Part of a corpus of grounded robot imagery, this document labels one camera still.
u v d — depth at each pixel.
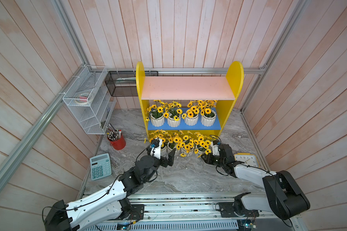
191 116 0.80
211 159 0.80
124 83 0.89
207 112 0.80
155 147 0.60
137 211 0.73
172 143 0.92
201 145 0.82
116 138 0.84
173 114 0.88
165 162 0.64
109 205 0.58
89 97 0.76
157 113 0.87
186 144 0.85
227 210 0.73
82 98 0.75
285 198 0.43
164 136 0.88
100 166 0.88
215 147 0.83
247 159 0.90
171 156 0.64
